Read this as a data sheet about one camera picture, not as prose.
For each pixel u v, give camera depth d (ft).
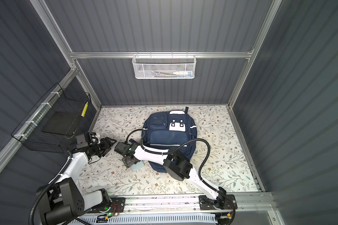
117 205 2.37
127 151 2.20
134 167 2.78
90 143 2.37
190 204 2.48
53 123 2.42
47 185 1.34
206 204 2.39
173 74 2.98
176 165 1.86
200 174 1.95
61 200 1.35
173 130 3.05
